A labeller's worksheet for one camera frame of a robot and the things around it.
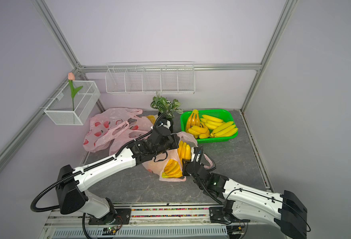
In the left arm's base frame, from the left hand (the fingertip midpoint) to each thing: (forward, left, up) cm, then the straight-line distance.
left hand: (181, 139), depth 74 cm
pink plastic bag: (-8, +13, -11) cm, 19 cm away
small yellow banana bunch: (+15, -14, -16) cm, 26 cm away
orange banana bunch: (-9, +5, -14) cm, 17 cm away
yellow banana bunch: (+16, -30, -17) cm, 38 cm away
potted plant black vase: (+21, +7, +2) cm, 22 cm away
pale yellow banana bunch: (+24, -23, -18) cm, 38 cm away
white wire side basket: (+21, +62, +5) cm, 66 cm away
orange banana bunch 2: (+29, -11, -19) cm, 37 cm away
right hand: (-7, -1, -9) cm, 11 cm away
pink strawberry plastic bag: (+17, +39, -8) cm, 44 cm away
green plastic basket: (+31, -34, -17) cm, 49 cm away
